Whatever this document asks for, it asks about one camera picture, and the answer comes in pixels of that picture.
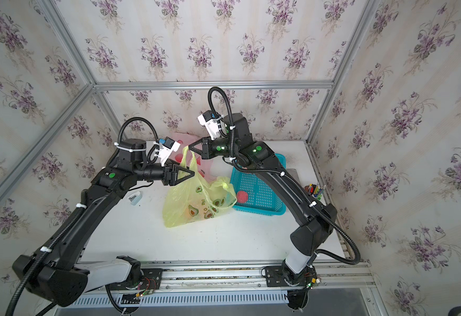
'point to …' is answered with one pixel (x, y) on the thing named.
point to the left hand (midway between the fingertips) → (191, 171)
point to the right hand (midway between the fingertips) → (194, 147)
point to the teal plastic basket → (263, 199)
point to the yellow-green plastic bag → (195, 200)
